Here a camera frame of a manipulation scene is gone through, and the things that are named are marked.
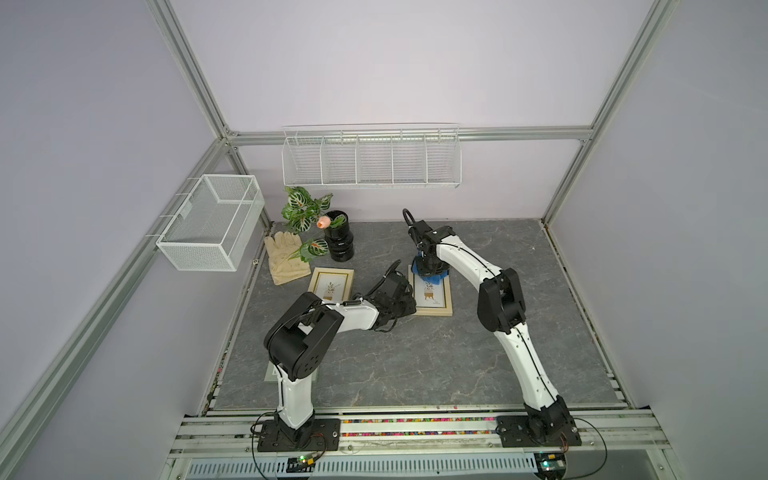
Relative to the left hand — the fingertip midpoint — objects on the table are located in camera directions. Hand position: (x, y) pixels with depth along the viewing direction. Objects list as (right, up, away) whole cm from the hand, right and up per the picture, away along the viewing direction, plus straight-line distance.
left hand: (414, 307), depth 95 cm
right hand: (+6, +12, +8) cm, 16 cm away
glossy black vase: (-25, +22, +7) cm, 34 cm away
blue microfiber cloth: (+6, +9, +4) cm, 12 cm away
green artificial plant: (-33, +29, -12) cm, 45 cm away
